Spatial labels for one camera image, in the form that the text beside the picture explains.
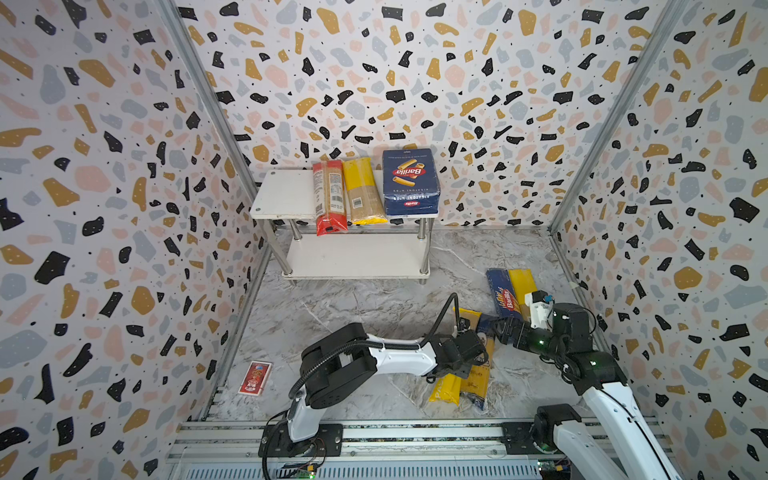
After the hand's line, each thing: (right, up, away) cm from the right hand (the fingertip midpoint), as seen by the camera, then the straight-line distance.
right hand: (499, 321), depth 77 cm
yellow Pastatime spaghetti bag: (-13, -18, +1) cm, 22 cm away
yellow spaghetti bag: (+18, +7, +29) cm, 35 cm away
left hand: (-6, -13, +8) cm, 16 cm away
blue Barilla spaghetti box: (+8, +5, +23) cm, 25 cm away
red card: (-66, -17, +6) cm, 68 cm away
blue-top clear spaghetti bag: (-5, -18, +4) cm, 19 cm away
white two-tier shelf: (-57, +32, +4) cm, 65 cm away
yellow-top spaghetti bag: (-35, +31, +1) cm, 47 cm away
